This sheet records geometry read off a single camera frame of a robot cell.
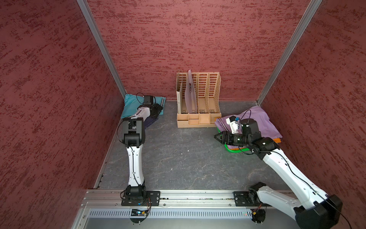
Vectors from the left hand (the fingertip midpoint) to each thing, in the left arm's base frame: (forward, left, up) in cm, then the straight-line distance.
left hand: (161, 111), depth 110 cm
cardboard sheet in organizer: (-7, -15, +21) cm, 27 cm away
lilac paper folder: (+11, -23, +6) cm, 26 cm away
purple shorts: (-10, -69, +11) cm, 70 cm away
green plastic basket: (-36, -48, +6) cm, 60 cm away
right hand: (-34, -37, +17) cm, 53 cm away
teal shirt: (+11, +27, -1) cm, 29 cm away
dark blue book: (-7, +9, -2) cm, 12 cm away
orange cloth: (-29, -76, +8) cm, 81 cm away
